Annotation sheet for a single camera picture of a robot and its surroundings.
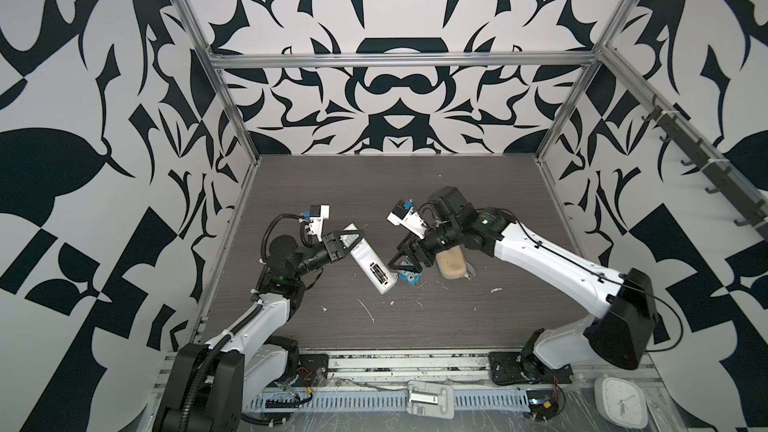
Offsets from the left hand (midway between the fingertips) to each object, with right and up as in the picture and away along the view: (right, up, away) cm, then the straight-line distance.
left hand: (365, 230), depth 73 cm
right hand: (+7, -6, -2) cm, 9 cm away
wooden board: (+24, -12, +15) cm, 31 cm away
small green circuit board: (+42, -40, -2) cm, 58 cm away
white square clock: (+58, -38, -5) cm, 69 cm away
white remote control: (+1, -8, 0) cm, 8 cm away
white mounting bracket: (+15, -38, -4) cm, 41 cm away
